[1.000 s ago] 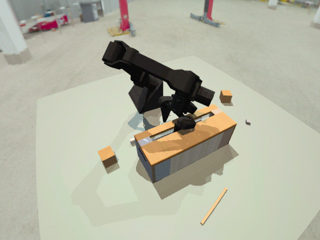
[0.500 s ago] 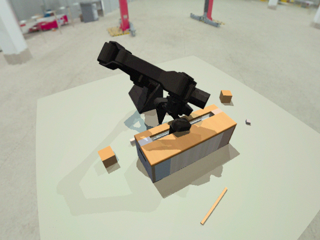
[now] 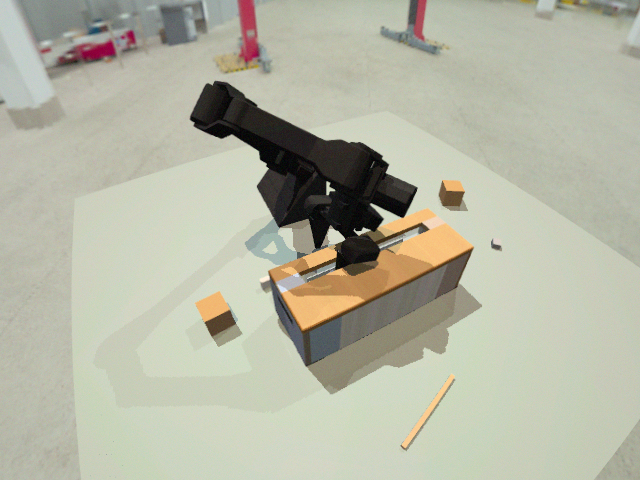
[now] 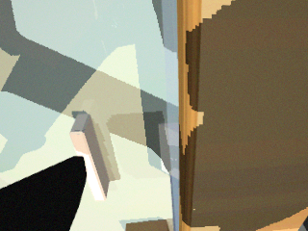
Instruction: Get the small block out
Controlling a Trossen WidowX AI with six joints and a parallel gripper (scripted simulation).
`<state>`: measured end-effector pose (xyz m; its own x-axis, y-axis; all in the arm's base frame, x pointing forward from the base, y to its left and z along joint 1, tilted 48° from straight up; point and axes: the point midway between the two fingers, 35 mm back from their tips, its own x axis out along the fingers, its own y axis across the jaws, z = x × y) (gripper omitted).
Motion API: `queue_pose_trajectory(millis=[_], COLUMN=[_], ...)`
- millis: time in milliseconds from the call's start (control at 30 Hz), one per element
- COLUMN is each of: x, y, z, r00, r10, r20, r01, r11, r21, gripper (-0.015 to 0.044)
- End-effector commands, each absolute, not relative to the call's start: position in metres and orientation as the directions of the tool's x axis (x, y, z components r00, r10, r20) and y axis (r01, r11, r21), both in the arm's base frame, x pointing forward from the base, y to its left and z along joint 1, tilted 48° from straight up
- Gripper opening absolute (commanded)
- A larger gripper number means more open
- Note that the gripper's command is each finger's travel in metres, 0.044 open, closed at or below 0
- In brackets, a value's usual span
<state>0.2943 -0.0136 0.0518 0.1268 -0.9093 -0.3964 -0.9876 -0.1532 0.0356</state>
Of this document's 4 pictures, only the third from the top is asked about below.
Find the tan flat bar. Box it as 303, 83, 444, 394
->
401, 374, 455, 449

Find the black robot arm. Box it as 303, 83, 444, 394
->
189, 81, 418, 232

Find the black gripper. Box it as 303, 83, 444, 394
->
304, 190, 381, 271

